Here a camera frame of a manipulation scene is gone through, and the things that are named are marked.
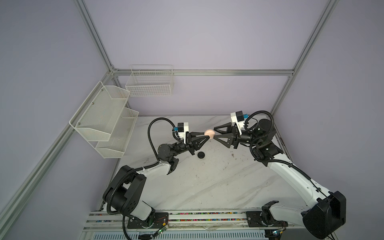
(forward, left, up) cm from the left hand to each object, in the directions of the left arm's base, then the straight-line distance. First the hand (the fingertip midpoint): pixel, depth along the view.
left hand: (209, 136), depth 64 cm
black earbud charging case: (+11, +2, -34) cm, 36 cm away
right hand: (-1, -2, +2) cm, 3 cm away
